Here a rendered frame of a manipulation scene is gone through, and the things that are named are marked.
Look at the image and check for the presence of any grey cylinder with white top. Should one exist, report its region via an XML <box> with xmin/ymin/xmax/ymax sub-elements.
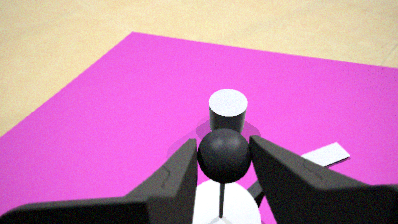
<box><xmin>209</xmin><ymin>89</ymin><xmax>248</xmax><ymax>133</ymax></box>

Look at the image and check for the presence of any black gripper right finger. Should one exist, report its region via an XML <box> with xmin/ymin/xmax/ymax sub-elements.
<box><xmin>249</xmin><ymin>135</ymin><xmax>398</xmax><ymax>224</ymax></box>

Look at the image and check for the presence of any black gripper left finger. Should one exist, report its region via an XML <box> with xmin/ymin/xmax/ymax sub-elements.
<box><xmin>0</xmin><ymin>138</ymin><xmax>198</xmax><ymax>224</ymax></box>

